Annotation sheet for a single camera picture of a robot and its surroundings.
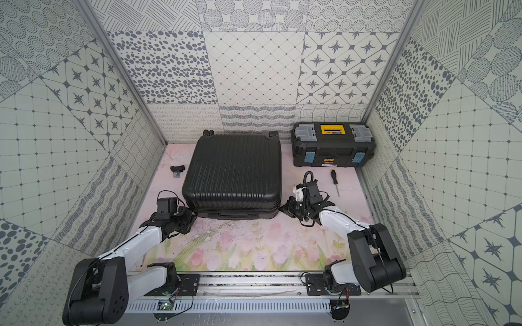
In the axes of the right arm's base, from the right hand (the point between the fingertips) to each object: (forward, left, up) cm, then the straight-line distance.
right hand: (279, 210), depth 87 cm
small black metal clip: (+25, +55, -4) cm, 60 cm away
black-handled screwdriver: (+22, -29, -5) cm, 37 cm away
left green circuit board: (-34, +42, -7) cm, 54 cm away
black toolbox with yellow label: (+30, -26, +10) cm, 41 cm away
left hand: (-1, +34, -2) cm, 34 cm away
